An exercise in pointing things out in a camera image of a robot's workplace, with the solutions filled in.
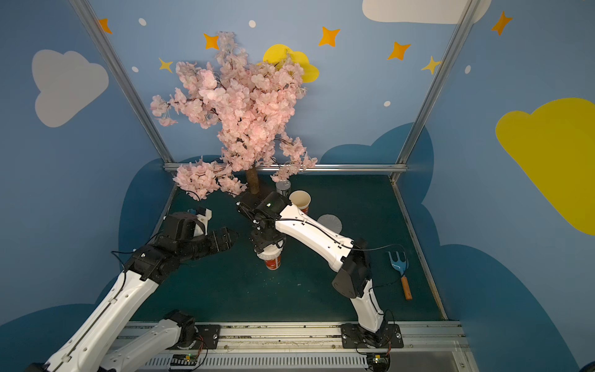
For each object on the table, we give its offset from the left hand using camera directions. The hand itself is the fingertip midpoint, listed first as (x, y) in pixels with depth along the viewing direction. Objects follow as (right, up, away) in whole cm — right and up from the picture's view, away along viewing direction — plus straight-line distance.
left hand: (230, 235), depth 74 cm
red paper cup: (+13, -13, +12) cm, 22 cm away
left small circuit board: (-14, -40, -1) cm, 42 cm away
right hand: (+13, -2, +4) cm, 14 cm away
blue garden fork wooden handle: (+63, -15, +15) cm, 66 cm away
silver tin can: (+14, +17, +37) cm, 43 cm away
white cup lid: (+13, -6, +1) cm, 15 cm away
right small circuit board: (+48, -41, 0) cm, 63 cm away
